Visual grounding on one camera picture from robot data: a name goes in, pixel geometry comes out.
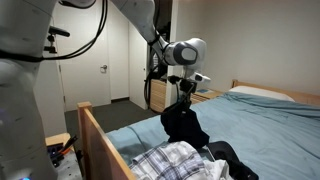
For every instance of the black camera on stand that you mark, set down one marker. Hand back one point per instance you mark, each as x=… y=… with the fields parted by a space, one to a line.
x=55 y=31

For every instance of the light wood nightstand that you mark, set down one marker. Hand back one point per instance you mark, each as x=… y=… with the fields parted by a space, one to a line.
x=208 y=96

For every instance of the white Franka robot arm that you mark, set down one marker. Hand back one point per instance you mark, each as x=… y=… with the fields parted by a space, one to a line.
x=20 y=100

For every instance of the dark navy garment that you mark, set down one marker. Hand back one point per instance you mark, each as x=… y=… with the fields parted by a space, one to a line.
x=243 y=171

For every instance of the black cap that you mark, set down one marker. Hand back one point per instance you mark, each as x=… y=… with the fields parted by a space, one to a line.
x=220 y=150

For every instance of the light wood dresser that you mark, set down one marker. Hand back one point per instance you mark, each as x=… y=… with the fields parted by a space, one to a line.
x=158 y=96

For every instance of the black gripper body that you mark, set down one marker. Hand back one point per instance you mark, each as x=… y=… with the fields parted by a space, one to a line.
x=188 y=87

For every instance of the wooden headboard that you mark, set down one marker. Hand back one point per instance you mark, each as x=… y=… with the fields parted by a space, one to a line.
x=300 y=96

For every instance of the black clothing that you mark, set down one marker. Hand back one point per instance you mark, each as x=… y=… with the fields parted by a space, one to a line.
x=183 y=128

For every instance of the wooden footboard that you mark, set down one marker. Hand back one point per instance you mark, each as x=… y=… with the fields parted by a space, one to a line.
x=96 y=146

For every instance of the white cloth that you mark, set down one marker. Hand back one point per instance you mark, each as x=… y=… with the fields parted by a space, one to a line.
x=216 y=168

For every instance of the plaid shirt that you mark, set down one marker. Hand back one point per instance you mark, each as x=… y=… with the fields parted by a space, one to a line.
x=166 y=161

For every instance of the white pillow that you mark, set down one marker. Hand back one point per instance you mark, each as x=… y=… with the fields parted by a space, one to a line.
x=260 y=92

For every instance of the black tool set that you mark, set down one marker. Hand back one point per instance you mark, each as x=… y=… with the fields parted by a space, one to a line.
x=55 y=153

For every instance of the white room door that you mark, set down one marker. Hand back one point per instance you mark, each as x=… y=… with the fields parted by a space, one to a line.
x=83 y=66

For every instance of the white open closet door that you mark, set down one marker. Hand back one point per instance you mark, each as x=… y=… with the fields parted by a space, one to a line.
x=137 y=76

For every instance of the blue item on nightstand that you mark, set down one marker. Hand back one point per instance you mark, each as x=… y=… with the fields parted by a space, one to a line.
x=202 y=90

